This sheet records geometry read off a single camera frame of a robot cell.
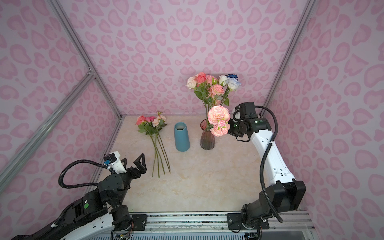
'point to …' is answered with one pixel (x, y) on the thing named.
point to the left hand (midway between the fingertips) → (136, 155)
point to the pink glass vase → (207, 139)
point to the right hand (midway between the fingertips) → (224, 126)
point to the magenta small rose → (150, 119)
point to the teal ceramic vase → (182, 140)
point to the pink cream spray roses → (158, 123)
